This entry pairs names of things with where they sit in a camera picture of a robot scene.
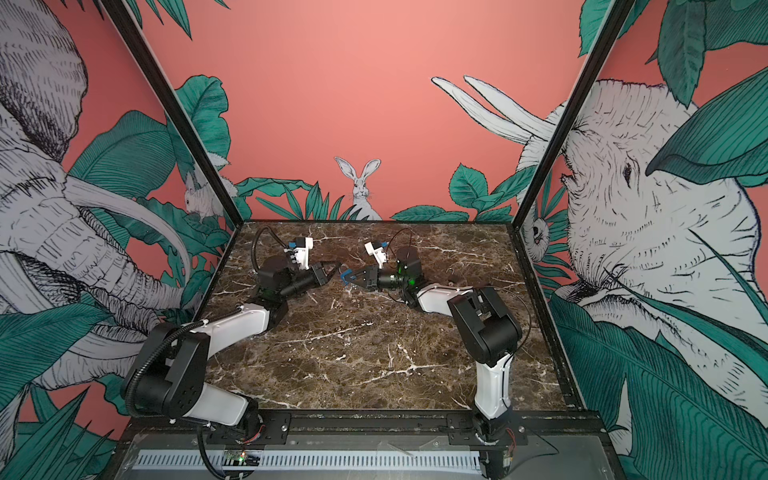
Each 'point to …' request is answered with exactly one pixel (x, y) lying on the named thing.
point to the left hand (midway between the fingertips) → (344, 261)
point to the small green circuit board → (239, 458)
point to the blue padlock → (347, 272)
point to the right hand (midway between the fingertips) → (344, 279)
